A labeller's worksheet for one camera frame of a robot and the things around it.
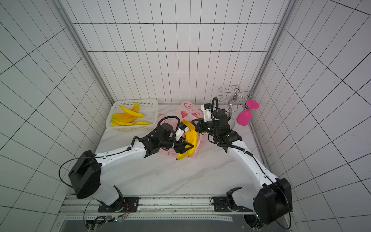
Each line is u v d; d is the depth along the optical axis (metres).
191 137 0.76
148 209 0.73
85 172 0.43
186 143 0.70
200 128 0.66
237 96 0.84
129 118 1.04
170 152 0.85
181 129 0.70
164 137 0.63
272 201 0.38
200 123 0.66
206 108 0.67
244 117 0.85
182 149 0.69
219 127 0.58
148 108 1.14
